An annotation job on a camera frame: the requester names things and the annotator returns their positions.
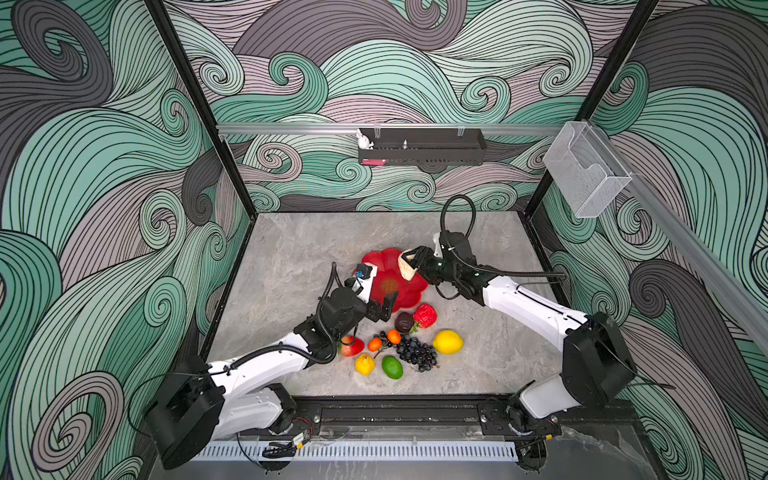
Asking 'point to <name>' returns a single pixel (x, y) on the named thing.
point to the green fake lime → (392, 367)
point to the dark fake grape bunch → (422, 355)
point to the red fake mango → (351, 346)
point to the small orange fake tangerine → (374, 344)
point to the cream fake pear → (407, 269)
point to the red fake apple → (425, 315)
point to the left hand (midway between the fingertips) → (384, 283)
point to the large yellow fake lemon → (447, 342)
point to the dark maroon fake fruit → (404, 322)
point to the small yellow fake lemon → (365, 364)
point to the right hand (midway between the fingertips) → (406, 260)
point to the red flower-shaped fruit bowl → (390, 278)
